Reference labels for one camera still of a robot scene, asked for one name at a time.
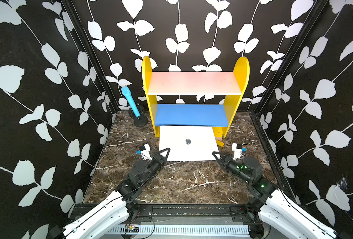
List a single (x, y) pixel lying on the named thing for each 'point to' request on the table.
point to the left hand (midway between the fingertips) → (172, 148)
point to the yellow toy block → (219, 143)
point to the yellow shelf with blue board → (218, 116)
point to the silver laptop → (188, 143)
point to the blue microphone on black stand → (136, 112)
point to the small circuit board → (131, 229)
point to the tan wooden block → (219, 138)
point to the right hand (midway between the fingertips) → (210, 152)
